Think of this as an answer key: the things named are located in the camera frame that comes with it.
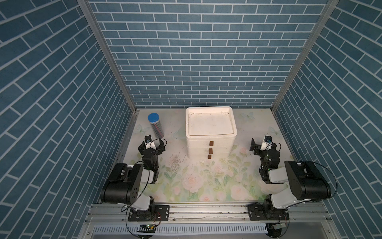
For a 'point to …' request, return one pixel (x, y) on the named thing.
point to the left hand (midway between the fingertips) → (155, 139)
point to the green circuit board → (147, 228)
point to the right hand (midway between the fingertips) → (262, 140)
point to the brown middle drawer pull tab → (210, 151)
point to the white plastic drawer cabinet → (210, 130)
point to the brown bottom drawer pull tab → (209, 156)
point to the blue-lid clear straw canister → (153, 118)
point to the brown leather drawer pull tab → (211, 143)
